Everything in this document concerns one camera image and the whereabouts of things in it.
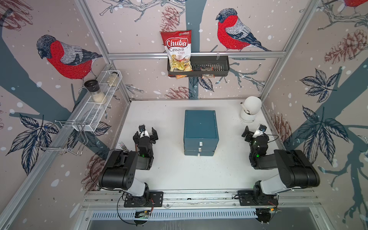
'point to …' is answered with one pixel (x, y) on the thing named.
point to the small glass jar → (112, 79)
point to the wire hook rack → (64, 137)
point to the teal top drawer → (201, 142)
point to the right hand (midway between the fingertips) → (253, 127)
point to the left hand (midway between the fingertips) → (147, 126)
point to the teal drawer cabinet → (201, 136)
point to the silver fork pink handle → (122, 145)
